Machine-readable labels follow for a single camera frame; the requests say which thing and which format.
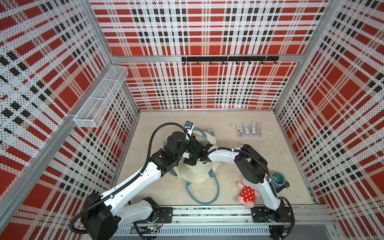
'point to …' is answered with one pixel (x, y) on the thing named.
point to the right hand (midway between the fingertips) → (188, 155)
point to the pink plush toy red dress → (247, 195)
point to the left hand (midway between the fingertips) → (194, 133)
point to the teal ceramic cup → (278, 179)
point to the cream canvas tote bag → (203, 171)
